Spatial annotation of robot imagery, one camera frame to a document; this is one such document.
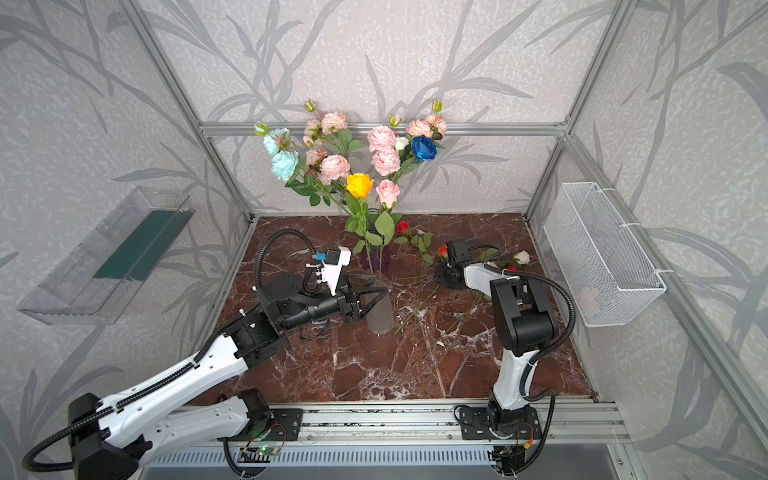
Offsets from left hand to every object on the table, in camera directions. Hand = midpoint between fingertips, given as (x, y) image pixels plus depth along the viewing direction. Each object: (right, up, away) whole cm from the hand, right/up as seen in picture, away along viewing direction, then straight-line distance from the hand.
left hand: (383, 281), depth 61 cm
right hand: (+17, -1, +41) cm, 44 cm away
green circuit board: (-32, -44, +11) cm, 56 cm away
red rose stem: (+11, +8, +47) cm, 49 cm away
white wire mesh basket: (+46, +1, 0) cm, 46 cm away
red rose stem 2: (+18, +5, +44) cm, 48 cm away
